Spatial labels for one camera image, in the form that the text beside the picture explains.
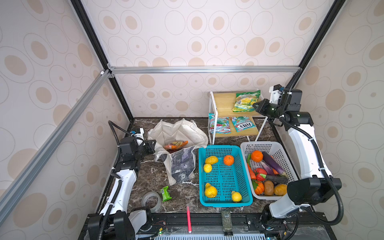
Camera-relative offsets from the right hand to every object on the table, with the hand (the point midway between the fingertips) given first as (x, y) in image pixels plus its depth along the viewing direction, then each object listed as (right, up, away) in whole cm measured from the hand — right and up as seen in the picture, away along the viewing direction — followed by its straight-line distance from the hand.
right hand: (254, 103), depth 74 cm
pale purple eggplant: (+15, -37, +14) cm, 42 cm away
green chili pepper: (+5, -32, +21) cm, 38 cm away
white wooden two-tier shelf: (-9, -5, +4) cm, 11 cm away
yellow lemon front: (-8, -48, +4) cm, 49 cm away
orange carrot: (+3, -38, +10) cm, 39 cm away
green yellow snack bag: (-4, +2, +3) cm, 5 cm away
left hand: (-49, -18, +6) cm, 52 cm away
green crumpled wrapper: (-45, -48, +7) cm, 67 cm away
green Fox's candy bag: (0, -9, +18) cm, 20 cm away
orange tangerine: (-9, -32, +17) cm, 37 cm away
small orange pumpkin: (+5, -45, +5) cm, 45 cm away
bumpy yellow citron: (-19, -32, +18) cm, 41 cm away
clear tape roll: (-50, -54, +2) cm, 73 cm away
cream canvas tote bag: (-37, -30, +2) cm, 48 cm away
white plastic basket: (+21, -26, +19) cm, 38 cm away
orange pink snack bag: (-41, -22, +17) cm, 50 cm away
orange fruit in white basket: (+9, -29, +18) cm, 36 cm away
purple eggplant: (+18, -34, +16) cm, 42 cm away
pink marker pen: (-32, -60, -1) cm, 68 cm away
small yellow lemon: (-22, -36, +15) cm, 45 cm away
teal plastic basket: (-11, -42, +14) cm, 46 cm away
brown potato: (+10, -45, +6) cm, 46 cm away
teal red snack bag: (-12, -11, +16) cm, 23 cm away
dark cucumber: (+15, -40, +6) cm, 43 cm away
